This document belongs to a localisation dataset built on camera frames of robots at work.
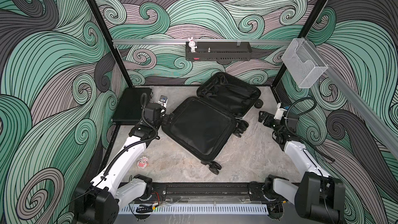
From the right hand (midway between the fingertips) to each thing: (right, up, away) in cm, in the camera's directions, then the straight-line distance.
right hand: (266, 113), depth 85 cm
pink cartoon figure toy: (-68, -26, -6) cm, 73 cm away
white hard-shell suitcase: (-35, -8, +3) cm, 36 cm away
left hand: (-58, +3, -5) cm, 58 cm away
